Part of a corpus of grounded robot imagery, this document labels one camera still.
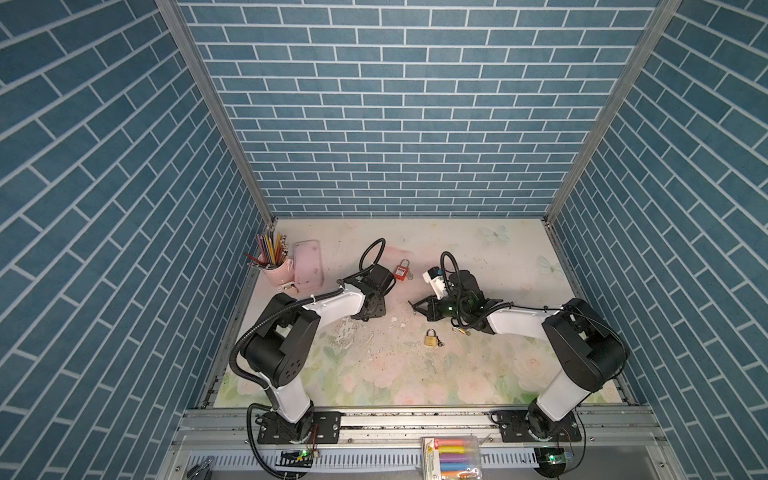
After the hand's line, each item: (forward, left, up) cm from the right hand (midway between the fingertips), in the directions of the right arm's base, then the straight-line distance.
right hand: (412, 304), depth 88 cm
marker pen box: (-36, -11, -5) cm, 38 cm away
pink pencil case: (+15, +37, -3) cm, 40 cm away
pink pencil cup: (+7, +43, +1) cm, 43 cm away
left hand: (+1, +12, -6) cm, 13 cm away
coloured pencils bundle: (+13, +47, +5) cm, 49 cm away
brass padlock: (-8, -6, -8) cm, 13 cm away
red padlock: (+15, +5, -5) cm, 17 cm away
